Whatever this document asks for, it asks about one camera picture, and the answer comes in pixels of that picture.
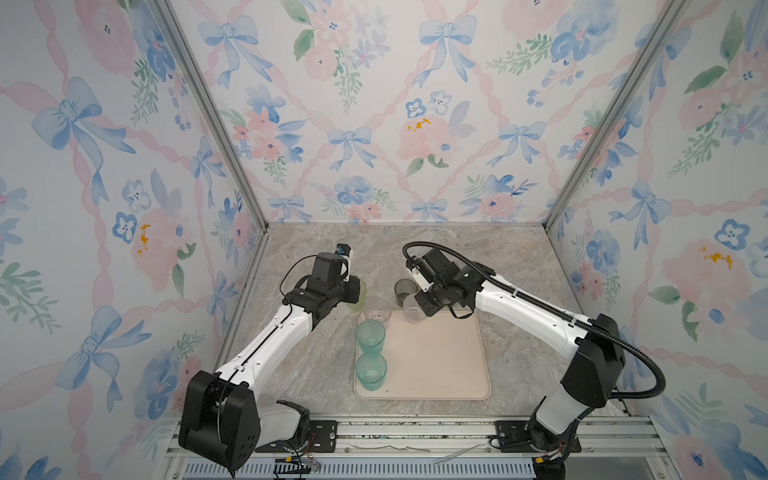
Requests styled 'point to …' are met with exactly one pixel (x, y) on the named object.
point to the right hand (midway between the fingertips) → (424, 295)
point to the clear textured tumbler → (375, 309)
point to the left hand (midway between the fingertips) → (355, 278)
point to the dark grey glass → (403, 288)
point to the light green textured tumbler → (355, 307)
